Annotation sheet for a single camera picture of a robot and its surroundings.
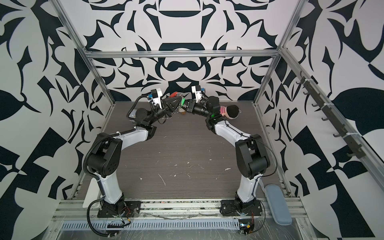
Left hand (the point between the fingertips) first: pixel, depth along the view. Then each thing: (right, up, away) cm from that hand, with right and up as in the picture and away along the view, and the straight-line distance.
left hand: (181, 94), depth 71 cm
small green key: (0, -3, +3) cm, 4 cm away
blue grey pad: (+48, -56, +3) cm, 74 cm away
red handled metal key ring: (-4, +1, +6) cm, 7 cm away
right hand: (-2, -4, +4) cm, 6 cm away
